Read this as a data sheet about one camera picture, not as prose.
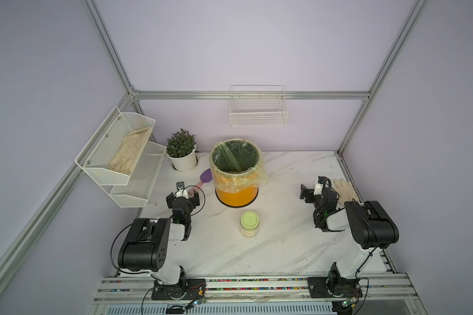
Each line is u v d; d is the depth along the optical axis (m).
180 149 1.00
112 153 0.79
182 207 0.71
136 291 0.75
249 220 0.81
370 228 0.48
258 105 1.09
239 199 0.98
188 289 0.73
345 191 1.03
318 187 0.86
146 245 0.45
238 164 1.01
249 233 0.85
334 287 0.67
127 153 0.79
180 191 0.80
